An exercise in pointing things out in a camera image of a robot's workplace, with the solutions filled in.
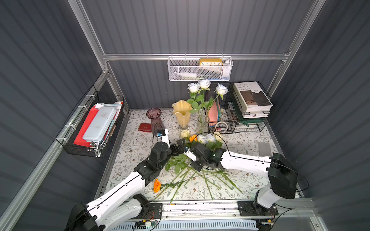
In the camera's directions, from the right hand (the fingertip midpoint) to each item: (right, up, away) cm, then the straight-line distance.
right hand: (194, 157), depth 83 cm
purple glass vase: (-26, +26, +10) cm, 38 cm away
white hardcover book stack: (+37, +35, +8) cm, 52 cm away
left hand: (-9, +11, -8) cm, 16 cm away
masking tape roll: (+20, +21, +18) cm, 34 cm away
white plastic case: (-48, +20, -12) cm, 53 cm away
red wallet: (-36, +17, +22) cm, 45 cm away
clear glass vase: (+6, +19, +12) cm, 24 cm away
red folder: (-55, +12, -17) cm, 58 cm away
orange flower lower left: (-20, -14, -6) cm, 26 cm away
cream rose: (-6, +13, +17) cm, 22 cm away
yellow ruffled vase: (-8, +30, +16) cm, 34 cm away
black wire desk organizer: (+27, +33, +40) cm, 59 cm away
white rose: (+6, +9, +9) cm, 14 cm away
